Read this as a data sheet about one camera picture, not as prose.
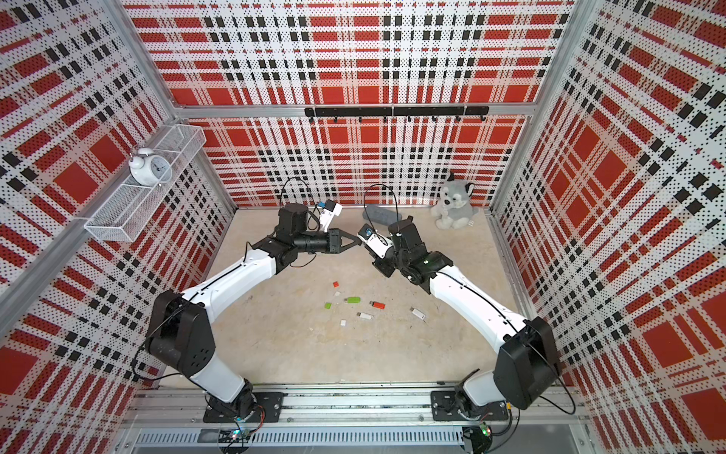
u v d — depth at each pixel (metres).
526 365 0.41
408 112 0.88
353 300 0.94
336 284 0.98
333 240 0.71
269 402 0.75
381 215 1.15
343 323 0.89
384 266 0.71
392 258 0.72
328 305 0.93
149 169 0.70
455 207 1.04
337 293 0.96
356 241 0.78
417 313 0.91
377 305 0.93
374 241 0.68
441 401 0.75
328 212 0.74
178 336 0.44
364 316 0.91
